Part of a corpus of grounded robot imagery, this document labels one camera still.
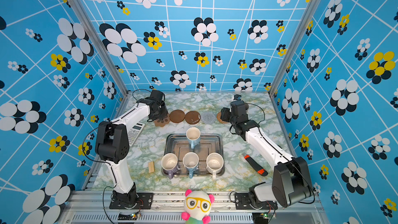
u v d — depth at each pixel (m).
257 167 0.83
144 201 0.73
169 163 0.85
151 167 0.83
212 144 0.96
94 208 0.72
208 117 1.05
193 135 0.93
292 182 0.41
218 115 1.07
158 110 0.81
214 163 0.85
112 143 0.51
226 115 0.76
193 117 1.05
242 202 0.73
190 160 0.84
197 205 0.66
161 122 1.02
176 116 1.07
